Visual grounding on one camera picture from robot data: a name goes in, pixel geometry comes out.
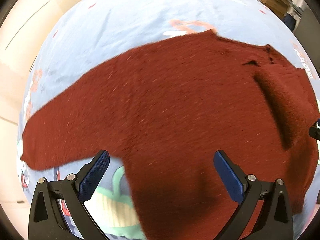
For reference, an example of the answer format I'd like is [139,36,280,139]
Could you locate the dark red knit sweater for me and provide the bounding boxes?
[21,31,319,239]

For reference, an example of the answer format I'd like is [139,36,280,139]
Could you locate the dark blue bag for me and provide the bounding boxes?
[283,14,296,31]

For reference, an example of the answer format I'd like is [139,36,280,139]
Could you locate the cream wardrobe doors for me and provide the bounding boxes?
[1,0,80,238]

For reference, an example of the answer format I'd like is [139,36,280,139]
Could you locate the blue dinosaur print bedsheet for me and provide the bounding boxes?
[18,0,319,239]

